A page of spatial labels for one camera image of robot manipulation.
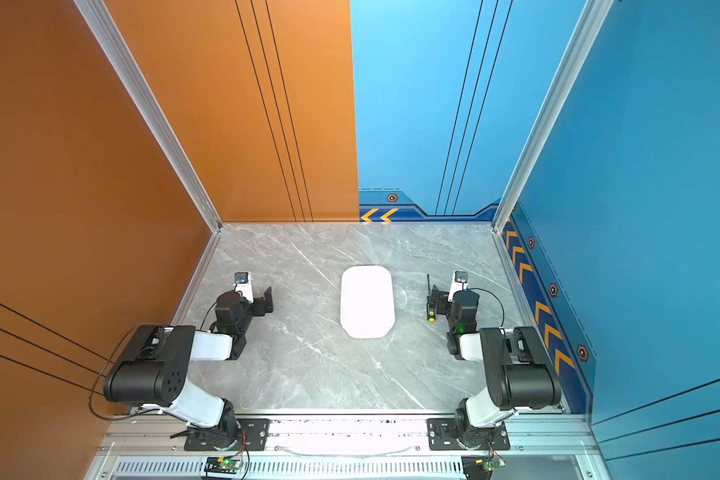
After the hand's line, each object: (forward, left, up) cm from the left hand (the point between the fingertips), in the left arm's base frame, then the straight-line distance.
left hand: (255, 286), depth 94 cm
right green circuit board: (-45, -66, -6) cm, 80 cm away
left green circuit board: (-46, -2, -8) cm, 47 cm away
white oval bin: (-7, -36, 0) cm, 37 cm away
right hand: (0, -62, 0) cm, 62 cm away
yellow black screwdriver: (-7, -54, +3) cm, 55 cm away
